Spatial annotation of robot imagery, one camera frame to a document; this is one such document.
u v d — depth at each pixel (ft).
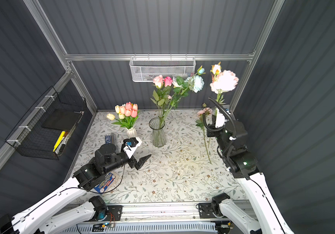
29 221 1.32
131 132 2.92
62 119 2.55
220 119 1.69
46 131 2.38
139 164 2.00
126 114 2.46
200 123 3.67
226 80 1.52
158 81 2.32
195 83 2.13
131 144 1.83
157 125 2.78
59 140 2.33
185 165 2.99
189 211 2.48
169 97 2.63
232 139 1.34
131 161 1.96
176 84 2.41
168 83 2.43
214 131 1.75
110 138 3.17
